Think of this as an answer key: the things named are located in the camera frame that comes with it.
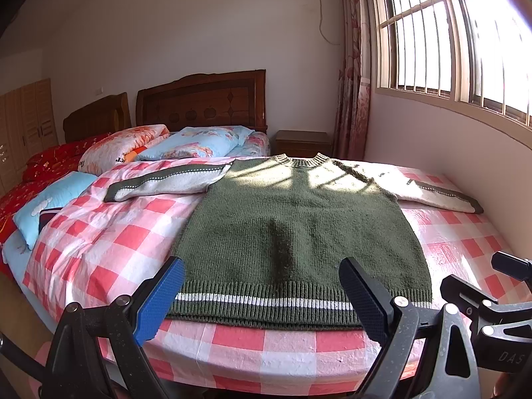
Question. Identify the red floral curtain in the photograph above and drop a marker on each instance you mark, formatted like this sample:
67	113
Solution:
354	93

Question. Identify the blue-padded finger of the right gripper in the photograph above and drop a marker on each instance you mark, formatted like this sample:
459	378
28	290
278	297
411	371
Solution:
500	334

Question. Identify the orange floral pillow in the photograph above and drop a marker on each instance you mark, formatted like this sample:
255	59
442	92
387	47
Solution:
121	147

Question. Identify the red bed sheet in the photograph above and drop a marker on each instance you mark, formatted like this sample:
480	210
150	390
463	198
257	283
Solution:
42	169

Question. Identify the dark wooden headboard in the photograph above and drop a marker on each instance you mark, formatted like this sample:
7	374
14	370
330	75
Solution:
202	100
107	114

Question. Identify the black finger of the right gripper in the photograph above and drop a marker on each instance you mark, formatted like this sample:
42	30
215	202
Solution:
515	267

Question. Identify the wooden nightstand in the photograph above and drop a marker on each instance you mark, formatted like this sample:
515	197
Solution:
301	144

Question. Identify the light blue floral pillow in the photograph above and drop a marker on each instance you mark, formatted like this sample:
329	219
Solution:
197	142

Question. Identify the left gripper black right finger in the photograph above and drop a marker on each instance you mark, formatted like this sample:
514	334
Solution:
424	353

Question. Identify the green and white knit sweater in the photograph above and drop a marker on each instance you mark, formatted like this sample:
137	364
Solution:
264	245

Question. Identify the light wooden wardrobe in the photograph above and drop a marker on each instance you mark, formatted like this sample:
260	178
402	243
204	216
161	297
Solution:
27	128

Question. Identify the small light blue pillow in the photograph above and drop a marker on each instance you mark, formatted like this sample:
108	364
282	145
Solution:
56	195

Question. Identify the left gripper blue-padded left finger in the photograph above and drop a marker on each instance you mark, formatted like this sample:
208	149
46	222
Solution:
75	367

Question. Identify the barred window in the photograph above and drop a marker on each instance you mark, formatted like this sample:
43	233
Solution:
469	52

